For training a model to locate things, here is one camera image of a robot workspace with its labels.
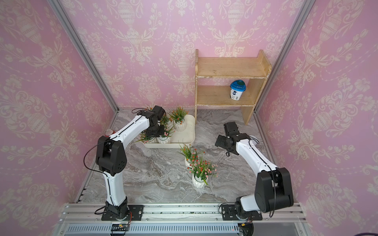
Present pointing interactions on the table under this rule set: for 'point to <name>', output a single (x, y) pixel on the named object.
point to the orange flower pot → (177, 116)
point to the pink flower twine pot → (146, 138)
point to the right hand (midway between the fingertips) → (225, 144)
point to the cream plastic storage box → (178, 139)
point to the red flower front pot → (201, 171)
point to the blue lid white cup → (237, 87)
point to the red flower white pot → (166, 121)
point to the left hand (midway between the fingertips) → (160, 135)
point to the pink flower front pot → (165, 138)
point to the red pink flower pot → (191, 155)
